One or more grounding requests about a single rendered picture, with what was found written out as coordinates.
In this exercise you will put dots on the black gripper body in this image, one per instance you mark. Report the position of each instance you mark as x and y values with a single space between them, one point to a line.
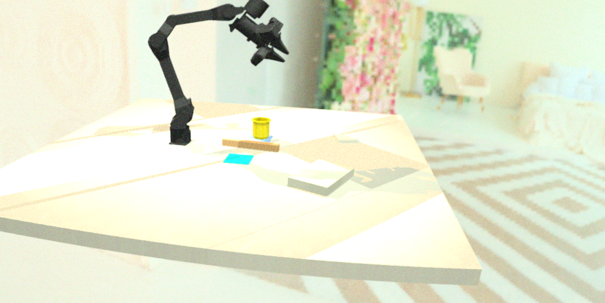
262 45

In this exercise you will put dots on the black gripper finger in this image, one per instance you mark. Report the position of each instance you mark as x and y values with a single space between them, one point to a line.
278 44
272 55

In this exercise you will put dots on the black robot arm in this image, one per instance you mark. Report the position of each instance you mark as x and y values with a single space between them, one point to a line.
180 133

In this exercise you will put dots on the yellow cup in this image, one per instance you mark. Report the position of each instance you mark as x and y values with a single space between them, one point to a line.
261 127

